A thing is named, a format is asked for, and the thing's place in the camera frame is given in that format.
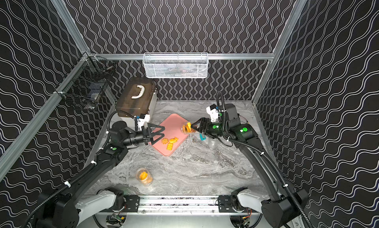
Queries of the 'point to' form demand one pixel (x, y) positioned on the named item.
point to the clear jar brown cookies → (188, 128)
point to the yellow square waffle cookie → (170, 146)
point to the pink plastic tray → (173, 137)
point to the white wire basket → (175, 65)
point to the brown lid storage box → (138, 96)
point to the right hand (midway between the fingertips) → (195, 126)
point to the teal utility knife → (201, 137)
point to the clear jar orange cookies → (143, 175)
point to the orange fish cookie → (173, 140)
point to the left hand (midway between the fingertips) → (163, 131)
